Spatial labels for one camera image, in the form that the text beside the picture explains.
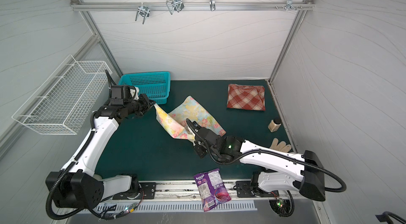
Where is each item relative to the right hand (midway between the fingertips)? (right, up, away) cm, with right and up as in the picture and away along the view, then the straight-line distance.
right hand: (197, 137), depth 74 cm
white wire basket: (-59, +17, -5) cm, 62 cm away
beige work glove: (+47, -9, +14) cm, 50 cm away
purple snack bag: (+7, -24, -1) cm, 25 cm away
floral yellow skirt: (-6, +9, +28) cm, 30 cm away
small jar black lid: (+45, +5, +15) cm, 47 cm away
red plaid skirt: (+32, +18, +34) cm, 50 cm away
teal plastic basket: (-30, +27, +31) cm, 51 cm away
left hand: (-20, +18, +5) cm, 28 cm away
